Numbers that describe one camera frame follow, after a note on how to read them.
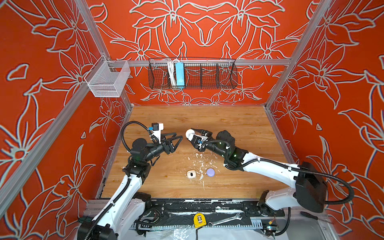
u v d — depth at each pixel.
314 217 0.70
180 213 0.73
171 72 0.89
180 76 0.89
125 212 0.54
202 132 0.66
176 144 0.66
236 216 0.71
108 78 0.95
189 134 0.70
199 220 0.68
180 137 0.67
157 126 0.63
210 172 0.84
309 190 0.41
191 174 0.83
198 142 0.58
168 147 0.63
